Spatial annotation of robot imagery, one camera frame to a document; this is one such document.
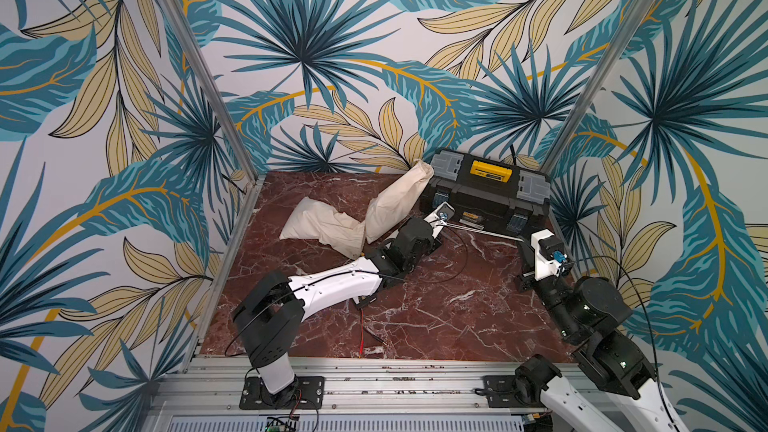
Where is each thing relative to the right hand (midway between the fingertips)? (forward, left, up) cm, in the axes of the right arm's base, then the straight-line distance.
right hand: (512, 242), depth 61 cm
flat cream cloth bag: (+27, +49, -26) cm, 62 cm away
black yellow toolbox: (+30, -7, -18) cm, 35 cm away
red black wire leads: (-7, +32, -33) cm, 47 cm away
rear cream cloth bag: (+28, +24, -20) cm, 42 cm away
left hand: (+17, +15, -13) cm, 25 cm away
